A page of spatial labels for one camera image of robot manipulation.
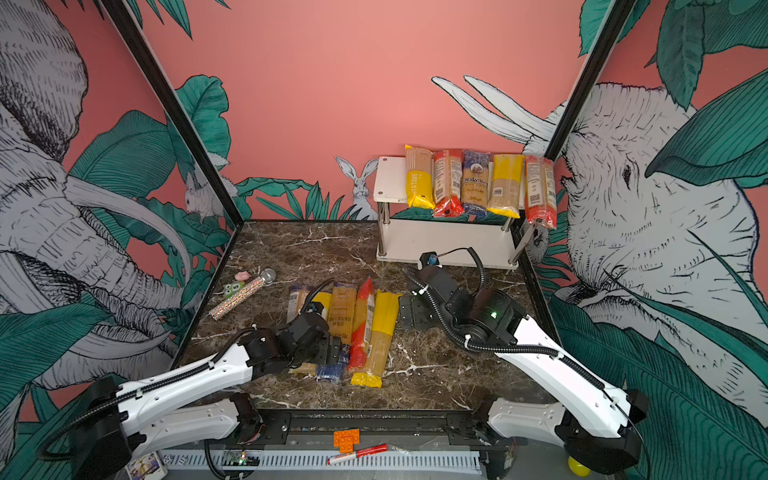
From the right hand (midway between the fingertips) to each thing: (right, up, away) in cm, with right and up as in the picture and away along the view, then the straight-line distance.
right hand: (414, 302), depth 65 cm
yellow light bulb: (+38, -39, +2) cm, 54 cm away
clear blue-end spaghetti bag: (-37, -6, +30) cm, 48 cm away
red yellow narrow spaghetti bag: (-14, -10, +23) cm, 29 cm away
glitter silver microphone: (-48, +2, +34) cm, 59 cm away
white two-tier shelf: (+35, +15, +49) cm, 63 cm away
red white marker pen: (-13, -37, +5) cm, 40 cm away
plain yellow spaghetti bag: (-7, -13, +25) cm, 29 cm away
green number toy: (-59, -1, +33) cm, 68 cm away
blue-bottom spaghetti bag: (-20, -8, +23) cm, 32 cm away
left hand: (-22, -14, +14) cm, 29 cm away
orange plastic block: (-16, -35, +6) cm, 39 cm away
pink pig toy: (-57, +3, +36) cm, 67 cm away
